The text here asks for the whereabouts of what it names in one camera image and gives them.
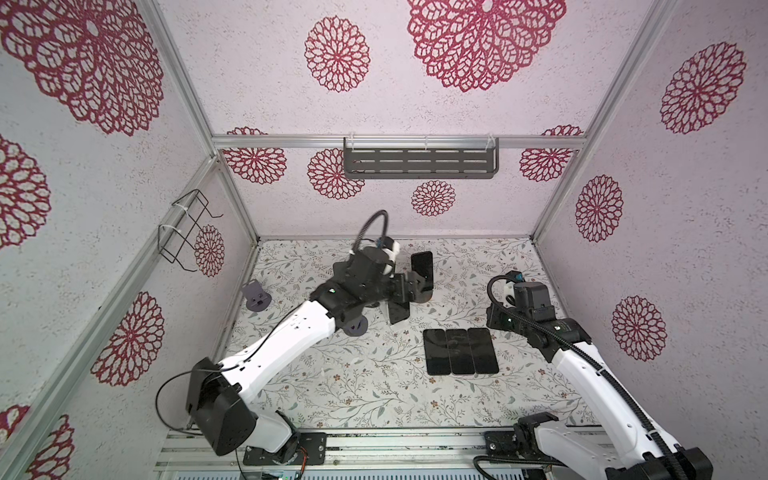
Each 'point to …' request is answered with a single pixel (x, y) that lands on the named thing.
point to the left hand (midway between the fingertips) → (408, 283)
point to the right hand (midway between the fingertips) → (488, 305)
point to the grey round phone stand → (257, 300)
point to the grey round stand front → (357, 327)
